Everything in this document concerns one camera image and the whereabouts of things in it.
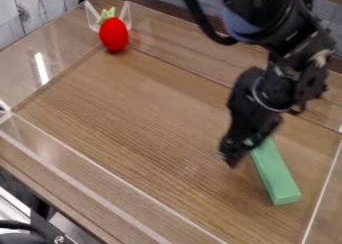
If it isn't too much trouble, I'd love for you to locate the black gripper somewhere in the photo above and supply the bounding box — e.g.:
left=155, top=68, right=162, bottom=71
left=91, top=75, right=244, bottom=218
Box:
left=217, top=66, right=286, bottom=169

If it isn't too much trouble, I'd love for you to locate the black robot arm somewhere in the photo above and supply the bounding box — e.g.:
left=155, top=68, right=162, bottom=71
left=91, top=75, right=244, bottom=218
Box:
left=220, top=0, right=336, bottom=166

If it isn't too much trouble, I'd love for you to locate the green rectangular block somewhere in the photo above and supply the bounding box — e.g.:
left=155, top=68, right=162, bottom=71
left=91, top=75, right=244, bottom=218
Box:
left=250, top=138, right=302, bottom=206

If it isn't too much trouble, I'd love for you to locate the red felt strawberry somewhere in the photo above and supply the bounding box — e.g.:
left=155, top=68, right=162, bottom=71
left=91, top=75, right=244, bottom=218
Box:
left=97, top=7, right=129, bottom=52

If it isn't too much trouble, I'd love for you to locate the black stand at bottom left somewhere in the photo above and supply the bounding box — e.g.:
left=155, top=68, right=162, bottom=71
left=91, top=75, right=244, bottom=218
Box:
left=0, top=169, right=81, bottom=244

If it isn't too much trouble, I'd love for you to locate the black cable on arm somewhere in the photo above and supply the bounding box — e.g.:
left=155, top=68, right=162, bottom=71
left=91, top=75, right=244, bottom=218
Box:
left=177, top=0, right=242, bottom=46

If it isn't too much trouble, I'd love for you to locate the clear acrylic tray wall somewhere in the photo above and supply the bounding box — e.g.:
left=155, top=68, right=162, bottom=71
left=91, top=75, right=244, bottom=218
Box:
left=0, top=99, right=341, bottom=244

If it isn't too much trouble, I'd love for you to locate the clear acrylic corner bracket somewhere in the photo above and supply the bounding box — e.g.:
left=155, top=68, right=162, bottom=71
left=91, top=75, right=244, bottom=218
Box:
left=85, top=0, right=133, bottom=32

